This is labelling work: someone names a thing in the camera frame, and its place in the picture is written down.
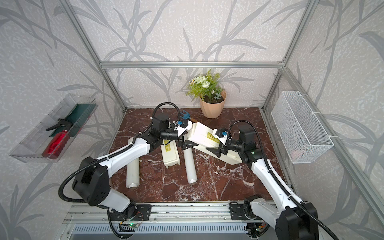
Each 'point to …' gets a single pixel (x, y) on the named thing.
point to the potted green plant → (211, 95)
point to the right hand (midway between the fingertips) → (210, 137)
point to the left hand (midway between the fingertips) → (196, 135)
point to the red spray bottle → (58, 140)
